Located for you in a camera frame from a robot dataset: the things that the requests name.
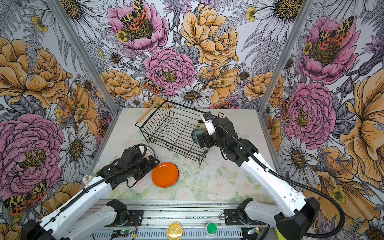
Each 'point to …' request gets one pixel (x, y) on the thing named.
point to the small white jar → (86, 179)
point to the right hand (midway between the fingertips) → (206, 135)
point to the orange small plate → (165, 174)
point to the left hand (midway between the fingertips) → (153, 170)
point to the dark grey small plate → (195, 134)
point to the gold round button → (174, 230)
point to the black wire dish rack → (169, 125)
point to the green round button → (211, 229)
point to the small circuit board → (121, 233)
